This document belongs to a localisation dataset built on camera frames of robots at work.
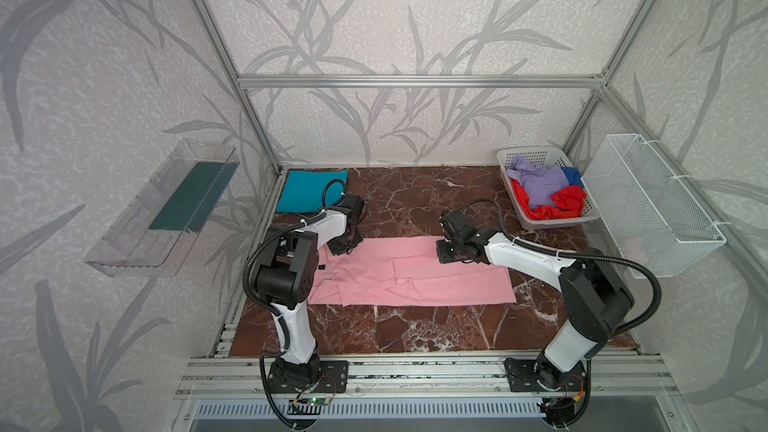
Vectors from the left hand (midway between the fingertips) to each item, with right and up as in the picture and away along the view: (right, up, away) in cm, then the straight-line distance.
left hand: (351, 236), depth 99 cm
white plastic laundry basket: (+72, +29, +17) cm, 79 cm away
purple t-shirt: (+67, +18, +9) cm, 70 cm away
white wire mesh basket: (+71, +8, -37) cm, 81 cm away
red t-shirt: (+73, +11, +1) cm, 74 cm away
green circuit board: (-3, -35, -28) cm, 45 cm away
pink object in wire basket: (+75, +1, -26) cm, 79 cm away
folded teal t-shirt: (-20, +15, +17) cm, 30 cm away
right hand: (+29, -1, -7) cm, 30 cm away
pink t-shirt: (+17, -10, -7) cm, 21 cm away
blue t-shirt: (+78, +20, +6) cm, 81 cm away
